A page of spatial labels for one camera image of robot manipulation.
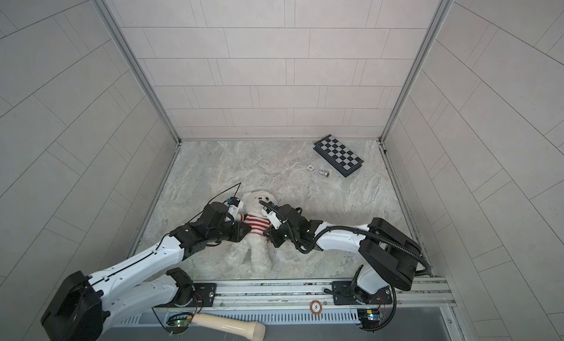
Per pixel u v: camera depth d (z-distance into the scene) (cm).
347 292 71
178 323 65
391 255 43
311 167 105
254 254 76
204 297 71
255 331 62
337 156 106
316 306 69
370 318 68
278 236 71
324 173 102
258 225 80
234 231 69
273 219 73
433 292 73
